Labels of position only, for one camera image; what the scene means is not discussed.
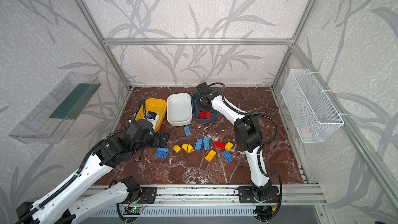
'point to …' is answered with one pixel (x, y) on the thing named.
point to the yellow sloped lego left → (176, 148)
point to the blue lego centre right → (207, 142)
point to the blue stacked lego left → (162, 152)
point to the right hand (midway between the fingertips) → (200, 102)
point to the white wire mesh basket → (314, 117)
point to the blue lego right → (227, 156)
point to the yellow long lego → (210, 155)
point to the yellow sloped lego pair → (187, 148)
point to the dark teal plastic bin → (214, 114)
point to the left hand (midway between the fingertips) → (164, 129)
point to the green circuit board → (132, 210)
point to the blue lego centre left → (198, 144)
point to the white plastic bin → (179, 109)
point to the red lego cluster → (219, 145)
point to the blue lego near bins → (187, 130)
